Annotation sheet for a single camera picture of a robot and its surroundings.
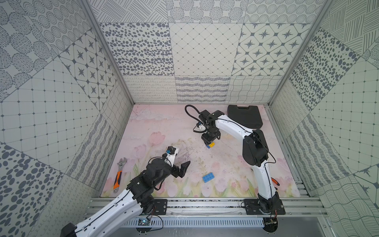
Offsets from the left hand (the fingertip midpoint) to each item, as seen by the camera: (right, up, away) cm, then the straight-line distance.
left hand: (185, 160), depth 74 cm
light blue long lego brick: (+12, -13, +9) cm, 20 cm away
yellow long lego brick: (+16, +4, +17) cm, 24 cm away
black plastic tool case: (+46, +22, +35) cm, 62 cm away
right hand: (+15, +6, +19) cm, 25 cm away
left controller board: (-21, -30, -2) cm, 37 cm away
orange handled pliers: (+50, -14, +8) cm, 53 cm away
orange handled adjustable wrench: (-41, -6, +14) cm, 44 cm away
